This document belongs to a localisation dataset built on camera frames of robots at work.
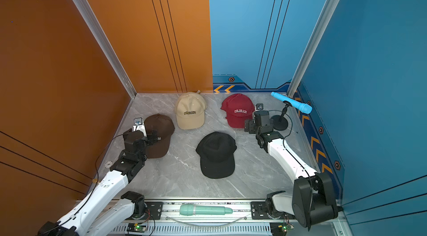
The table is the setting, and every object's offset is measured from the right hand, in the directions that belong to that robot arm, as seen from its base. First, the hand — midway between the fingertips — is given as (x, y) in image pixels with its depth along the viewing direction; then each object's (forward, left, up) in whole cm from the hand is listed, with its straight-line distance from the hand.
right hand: (257, 120), depth 88 cm
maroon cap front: (+13, +9, -5) cm, 17 cm away
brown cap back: (-2, +50, -3) cm, 50 cm away
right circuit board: (-45, -6, -17) cm, 49 cm away
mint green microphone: (-39, +33, -11) cm, 53 cm away
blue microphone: (+1, -22, +9) cm, 24 cm away
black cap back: (-15, +22, -4) cm, 27 cm away
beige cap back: (+12, +38, -5) cm, 40 cm away
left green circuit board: (-46, +55, -15) cm, 73 cm away
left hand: (-7, +57, +5) cm, 58 cm away
